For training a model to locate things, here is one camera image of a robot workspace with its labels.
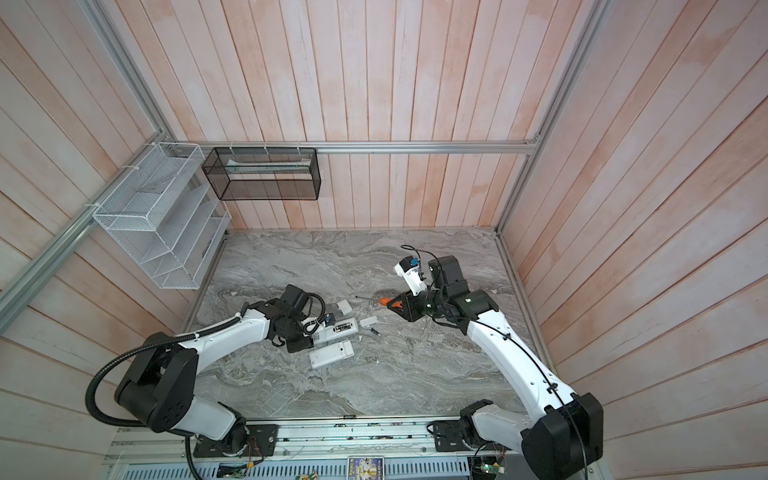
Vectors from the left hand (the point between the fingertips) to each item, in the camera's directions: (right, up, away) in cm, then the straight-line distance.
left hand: (305, 339), depth 89 cm
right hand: (+26, +13, -13) cm, 32 cm away
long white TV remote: (+10, +3, -1) cm, 10 cm away
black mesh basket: (-19, +55, +16) cm, 60 cm away
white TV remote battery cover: (+20, +4, +6) cm, 21 cm away
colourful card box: (+19, -25, -20) cm, 37 cm away
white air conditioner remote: (+8, -4, -2) cm, 9 cm away
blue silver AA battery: (+21, +1, +4) cm, 22 cm away
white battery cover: (+11, +8, +9) cm, 17 cm away
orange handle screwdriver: (+24, +13, -13) cm, 30 cm away
